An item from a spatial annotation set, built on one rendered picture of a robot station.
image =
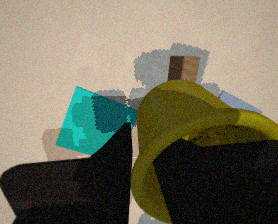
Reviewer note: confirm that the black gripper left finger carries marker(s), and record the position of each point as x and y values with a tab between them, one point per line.
103	177

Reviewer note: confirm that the orange flat bar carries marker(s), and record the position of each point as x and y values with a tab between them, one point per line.
183	67

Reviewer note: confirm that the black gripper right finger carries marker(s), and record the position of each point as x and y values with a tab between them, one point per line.
184	170

